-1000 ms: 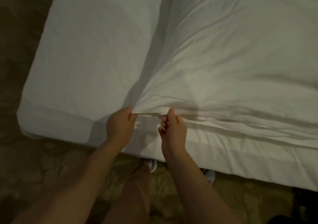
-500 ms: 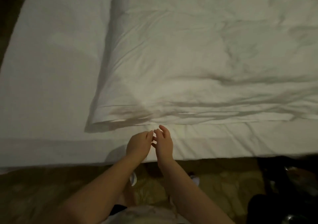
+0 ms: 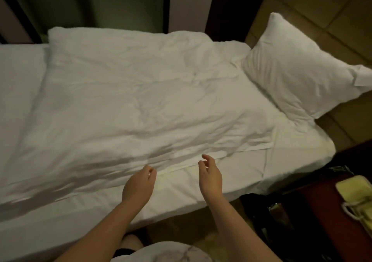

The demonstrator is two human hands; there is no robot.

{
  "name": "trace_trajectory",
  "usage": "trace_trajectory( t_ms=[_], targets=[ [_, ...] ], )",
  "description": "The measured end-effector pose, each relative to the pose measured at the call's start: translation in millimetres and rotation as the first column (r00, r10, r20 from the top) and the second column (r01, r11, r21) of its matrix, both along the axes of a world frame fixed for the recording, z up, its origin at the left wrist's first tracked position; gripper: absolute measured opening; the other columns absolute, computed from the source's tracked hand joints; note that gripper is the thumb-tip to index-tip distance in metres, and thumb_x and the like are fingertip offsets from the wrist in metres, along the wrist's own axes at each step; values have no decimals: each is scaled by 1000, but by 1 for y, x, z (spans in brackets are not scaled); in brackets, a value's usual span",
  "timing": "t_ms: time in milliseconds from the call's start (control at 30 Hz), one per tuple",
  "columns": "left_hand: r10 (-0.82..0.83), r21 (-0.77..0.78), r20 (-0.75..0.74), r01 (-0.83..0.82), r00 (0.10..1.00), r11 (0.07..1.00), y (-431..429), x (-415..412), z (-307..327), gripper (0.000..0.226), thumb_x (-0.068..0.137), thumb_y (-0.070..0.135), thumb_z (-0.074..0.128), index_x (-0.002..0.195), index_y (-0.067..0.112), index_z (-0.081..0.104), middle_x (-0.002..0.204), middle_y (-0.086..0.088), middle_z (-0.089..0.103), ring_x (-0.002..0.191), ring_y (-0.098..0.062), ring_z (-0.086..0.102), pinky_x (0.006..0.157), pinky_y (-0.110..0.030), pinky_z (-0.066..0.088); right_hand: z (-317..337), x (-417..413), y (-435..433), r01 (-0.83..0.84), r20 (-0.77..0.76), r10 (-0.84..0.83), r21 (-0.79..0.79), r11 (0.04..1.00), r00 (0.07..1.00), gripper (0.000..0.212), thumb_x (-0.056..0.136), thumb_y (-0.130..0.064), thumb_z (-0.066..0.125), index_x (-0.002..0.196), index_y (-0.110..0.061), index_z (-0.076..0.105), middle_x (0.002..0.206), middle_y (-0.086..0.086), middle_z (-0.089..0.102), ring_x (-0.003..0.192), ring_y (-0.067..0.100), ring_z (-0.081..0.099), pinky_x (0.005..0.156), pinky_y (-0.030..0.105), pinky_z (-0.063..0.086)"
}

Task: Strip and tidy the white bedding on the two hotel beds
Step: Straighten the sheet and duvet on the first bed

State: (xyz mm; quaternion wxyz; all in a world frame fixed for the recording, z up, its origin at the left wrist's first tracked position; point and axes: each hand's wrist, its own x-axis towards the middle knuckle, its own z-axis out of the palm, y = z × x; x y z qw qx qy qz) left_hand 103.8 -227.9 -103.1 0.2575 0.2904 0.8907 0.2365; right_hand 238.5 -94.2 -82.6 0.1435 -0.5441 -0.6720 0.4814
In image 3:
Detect person's left hand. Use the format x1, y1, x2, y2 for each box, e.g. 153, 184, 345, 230
121, 165, 158, 210

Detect beige padded headboard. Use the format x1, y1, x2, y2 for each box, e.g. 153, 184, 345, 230
244, 0, 372, 152

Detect dark wooden column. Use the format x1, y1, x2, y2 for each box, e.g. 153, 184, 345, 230
206, 0, 273, 43

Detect person's left forearm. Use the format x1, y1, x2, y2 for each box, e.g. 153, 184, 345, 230
55, 201, 143, 262

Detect reddish wooden nightstand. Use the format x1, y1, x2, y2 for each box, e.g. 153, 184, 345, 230
299, 174, 372, 262

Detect yellow telephone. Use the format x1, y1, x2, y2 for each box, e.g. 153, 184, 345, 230
336, 175, 372, 236

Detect white pillow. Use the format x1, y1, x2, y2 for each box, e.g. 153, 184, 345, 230
241, 13, 372, 126

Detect person's white shirt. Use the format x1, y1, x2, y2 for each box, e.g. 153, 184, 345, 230
110, 241, 213, 262

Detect grey telephone cord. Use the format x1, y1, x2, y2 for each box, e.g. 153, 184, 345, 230
328, 165, 355, 175

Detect person's black shorts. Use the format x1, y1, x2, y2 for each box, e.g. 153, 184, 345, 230
113, 247, 136, 258

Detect person's right hand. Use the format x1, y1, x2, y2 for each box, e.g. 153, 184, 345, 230
198, 153, 224, 203

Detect person's right forearm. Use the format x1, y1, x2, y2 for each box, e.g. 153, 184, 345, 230
206, 195, 282, 262

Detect white duvet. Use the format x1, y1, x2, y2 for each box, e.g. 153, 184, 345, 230
0, 26, 277, 207

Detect white bed sheet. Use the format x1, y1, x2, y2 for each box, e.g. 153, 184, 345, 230
0, 41, 337, 262

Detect person's left leg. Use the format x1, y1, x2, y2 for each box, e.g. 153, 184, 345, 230
119, 234, 146, 253

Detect frosted glass partition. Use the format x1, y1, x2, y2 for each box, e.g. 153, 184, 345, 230
0, 0, 169, 43

